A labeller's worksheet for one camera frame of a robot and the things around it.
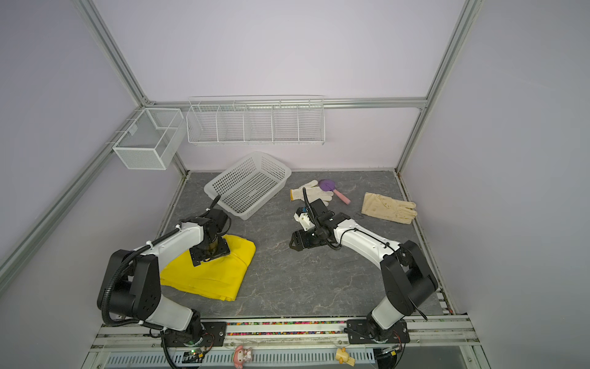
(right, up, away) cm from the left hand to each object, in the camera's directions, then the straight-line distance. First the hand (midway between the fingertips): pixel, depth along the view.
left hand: (214, 258), depth 86 cm
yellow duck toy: (+46, -23, -20) cm, 55 cm away
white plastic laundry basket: (+6, +29, +29) cm, 41 cm away
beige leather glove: (+73, +18, +19) cm, 77 cm away
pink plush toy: (+16, -24, -18) cm, 34 cm away
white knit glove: (+39, +25, +29) cm, 55 cm away
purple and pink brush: (+47, +28, +26) cm, 61 cm away
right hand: (+32, +6, -1) cm, 32 cm away
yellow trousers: (+4, -6, -4) cm, 8 cm away
